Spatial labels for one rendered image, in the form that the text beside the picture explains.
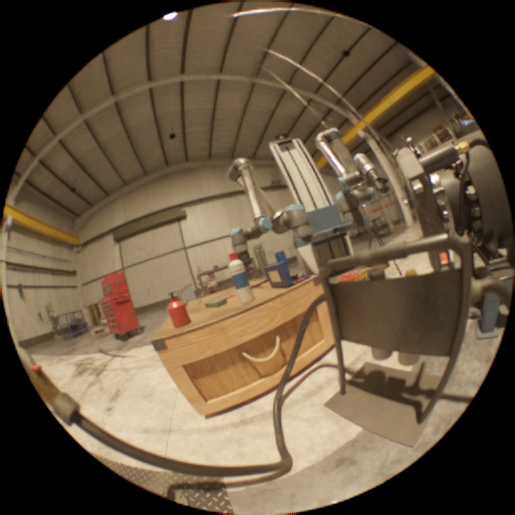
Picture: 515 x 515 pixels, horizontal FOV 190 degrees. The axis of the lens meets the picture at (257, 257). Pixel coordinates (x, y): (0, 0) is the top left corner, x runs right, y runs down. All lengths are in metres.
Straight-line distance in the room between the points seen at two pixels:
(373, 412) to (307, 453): 0.26
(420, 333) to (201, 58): 8.25
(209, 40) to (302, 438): 8.51
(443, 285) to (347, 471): 0.54
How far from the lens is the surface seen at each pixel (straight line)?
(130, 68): 8.14
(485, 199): 0.95
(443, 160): 0.77
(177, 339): 0.61
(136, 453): 0.33
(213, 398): 0.78
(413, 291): 0.36
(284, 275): 0.69
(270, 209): 1.29
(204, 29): 7.91
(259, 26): 8.03
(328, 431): 0.67
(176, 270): 8.61
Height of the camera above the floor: 0.62
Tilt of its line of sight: 2 degrees up
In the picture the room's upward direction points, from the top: 18 degrees counter-clockwise
